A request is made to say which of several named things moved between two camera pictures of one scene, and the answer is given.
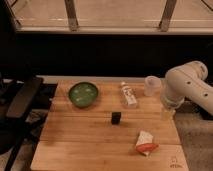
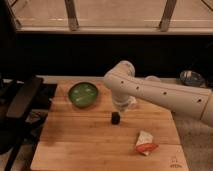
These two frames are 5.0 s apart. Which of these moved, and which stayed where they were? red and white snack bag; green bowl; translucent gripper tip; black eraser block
Moved: translucent gripper tip
Stayed: black eraser block; red and white snack bag; green bowl
